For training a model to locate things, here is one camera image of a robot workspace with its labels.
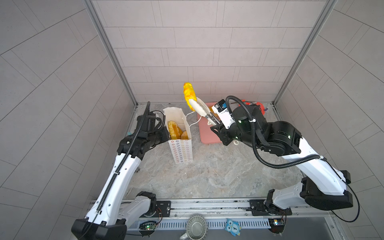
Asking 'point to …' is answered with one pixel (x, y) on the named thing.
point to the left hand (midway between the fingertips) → (173, 131)
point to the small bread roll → (184, 136)
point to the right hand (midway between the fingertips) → (213, 127)
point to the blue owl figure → (233, 226)
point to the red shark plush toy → (259, 104)
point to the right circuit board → (277, 225)
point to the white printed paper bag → (181, 149)
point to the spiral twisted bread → (175, 133)
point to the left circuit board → (149, 226)
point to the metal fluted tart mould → (197, 227)
